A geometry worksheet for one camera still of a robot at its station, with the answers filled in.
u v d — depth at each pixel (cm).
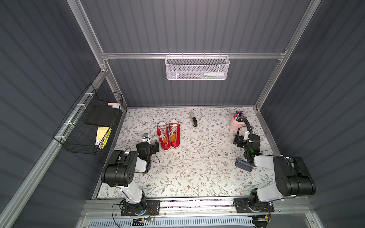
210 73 91
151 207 74
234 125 101
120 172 47
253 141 71
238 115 98
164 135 96
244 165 85
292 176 46
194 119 106
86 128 72
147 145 75
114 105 85
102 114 79
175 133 96
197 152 94
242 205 74
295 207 74
